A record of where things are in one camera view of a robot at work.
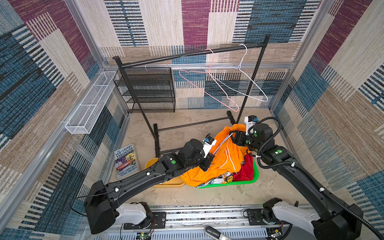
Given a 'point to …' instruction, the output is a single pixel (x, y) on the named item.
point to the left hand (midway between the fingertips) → (214, 156)
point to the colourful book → (126, 161)
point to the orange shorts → (227, 152)
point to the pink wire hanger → (180, 73)
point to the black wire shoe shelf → (153, 86)
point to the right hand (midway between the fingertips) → (235, 135)
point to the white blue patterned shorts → (226, 177)
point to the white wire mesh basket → (83, 120)
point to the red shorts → (246, 172)
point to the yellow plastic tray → (178, 180)
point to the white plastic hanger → (207, 70)
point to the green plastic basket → (255, 178)
